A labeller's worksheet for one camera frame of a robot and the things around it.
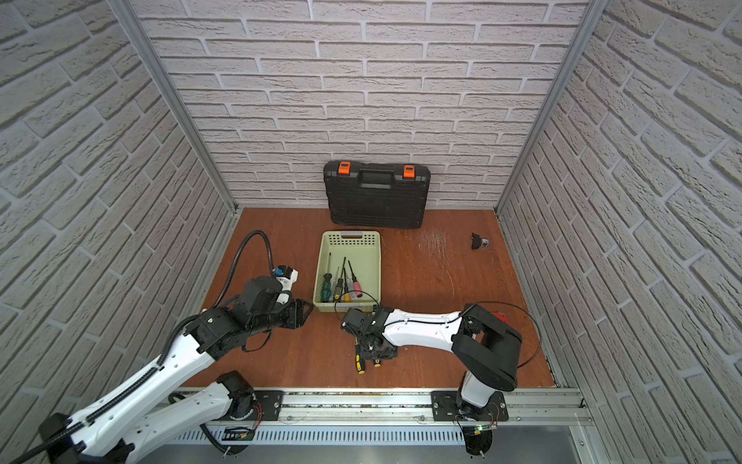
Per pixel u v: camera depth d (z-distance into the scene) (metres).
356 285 0.95
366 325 0.64
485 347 0.44
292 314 0.65
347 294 0.94
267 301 0.56
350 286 0.95
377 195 0.95
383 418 0.73
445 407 0.74
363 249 1.06
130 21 0.70
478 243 1.09
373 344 0.59
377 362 0.79
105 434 0.39
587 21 0.71
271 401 0.75
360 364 0.79
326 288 0.92
